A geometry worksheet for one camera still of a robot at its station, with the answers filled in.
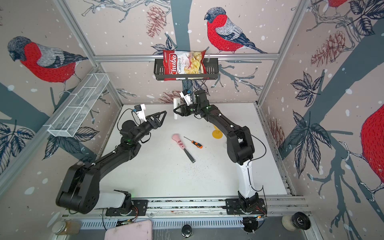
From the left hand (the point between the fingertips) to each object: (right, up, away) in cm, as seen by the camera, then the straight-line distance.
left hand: (162, 113), depth 76 cm
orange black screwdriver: (+18, -20, +20) cm, 34 cm away
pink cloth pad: (-8, -53, -10) cm, 55 cm away
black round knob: (+13, -48, -16) cm, 53 cm away
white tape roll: (+60, -45, -15) cm, 77 cm away
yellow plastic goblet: (+32, -14, +25) cm, 43 cm away
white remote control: (+6, +6, +10) cm, 13 cm away
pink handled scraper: (+8, -20, +19) cm, 29 cm away
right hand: (+4, +1, +13) cm, 13 cm away
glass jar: (-38, -49, -14) cm, 63 cm away
